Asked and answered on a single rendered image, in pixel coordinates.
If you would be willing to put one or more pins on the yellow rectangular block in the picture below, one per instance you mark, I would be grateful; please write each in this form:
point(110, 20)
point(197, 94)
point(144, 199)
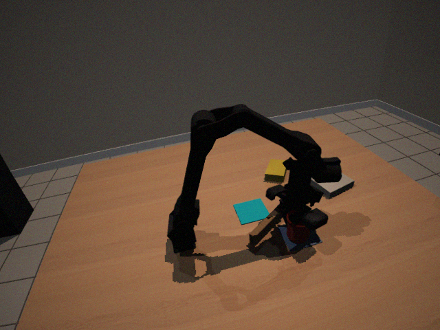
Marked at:
point(276, 171)

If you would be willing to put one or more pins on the dark brown long bar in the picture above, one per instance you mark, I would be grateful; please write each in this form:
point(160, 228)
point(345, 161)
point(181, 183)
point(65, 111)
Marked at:
point(265, 226)

